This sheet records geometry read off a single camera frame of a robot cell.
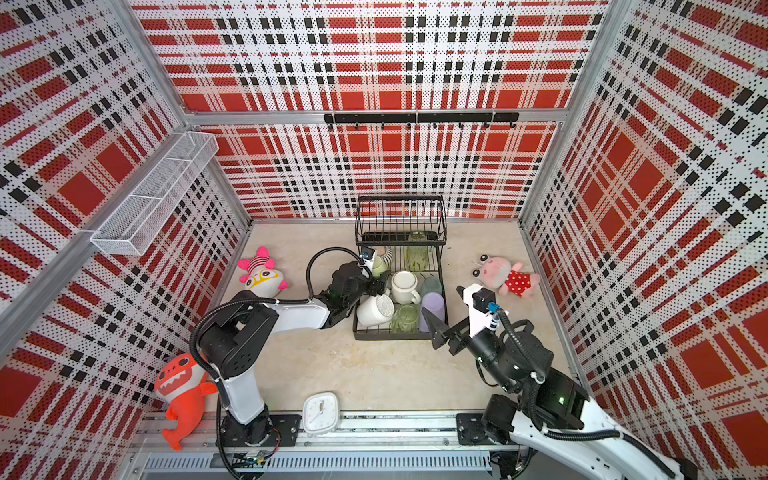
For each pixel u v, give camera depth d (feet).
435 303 2.71
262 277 3.14
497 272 3.14
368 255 2.64
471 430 2.41
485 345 1.69
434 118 2.92
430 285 3.32
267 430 2.27
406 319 2.84
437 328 1.69
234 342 1.61
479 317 1.60
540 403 1.44
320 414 2.45
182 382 2.45
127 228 2.26
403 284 2.94
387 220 4.92
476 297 1.59
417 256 3.23
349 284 2.37
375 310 2.76
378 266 2.87
